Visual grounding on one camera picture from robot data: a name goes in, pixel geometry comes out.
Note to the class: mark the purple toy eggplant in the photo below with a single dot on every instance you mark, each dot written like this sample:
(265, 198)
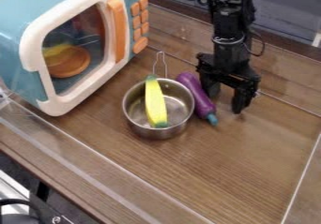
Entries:
(203, 106)

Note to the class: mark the silver metal pot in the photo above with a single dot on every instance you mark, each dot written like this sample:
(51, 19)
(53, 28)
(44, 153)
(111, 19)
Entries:
(179, 104)

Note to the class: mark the yellow toy banana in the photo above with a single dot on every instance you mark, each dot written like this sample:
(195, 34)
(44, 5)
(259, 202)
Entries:
(155, 103)

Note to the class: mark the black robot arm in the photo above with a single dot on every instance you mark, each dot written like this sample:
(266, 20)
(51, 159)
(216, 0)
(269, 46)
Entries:
(231, 17)

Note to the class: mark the orange plate inside microwave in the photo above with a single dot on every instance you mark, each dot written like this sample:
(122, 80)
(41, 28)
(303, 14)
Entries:
(65, 60)

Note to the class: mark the blue toy microwave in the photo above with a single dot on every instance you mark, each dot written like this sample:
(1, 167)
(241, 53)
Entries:
(108, 27)

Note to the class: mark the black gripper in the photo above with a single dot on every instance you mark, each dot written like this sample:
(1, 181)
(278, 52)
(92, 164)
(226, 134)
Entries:
(238, 76)

